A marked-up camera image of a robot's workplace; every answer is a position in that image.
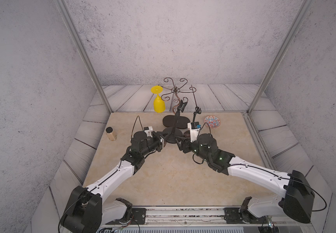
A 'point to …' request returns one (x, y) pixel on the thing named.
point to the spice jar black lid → (109, 129)
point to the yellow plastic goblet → (159, 106)
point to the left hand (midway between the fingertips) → (173, 134)
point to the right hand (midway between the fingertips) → (179, 137)
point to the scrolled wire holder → (176, 91)
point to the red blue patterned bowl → (213, 122)
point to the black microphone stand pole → (197, 110)
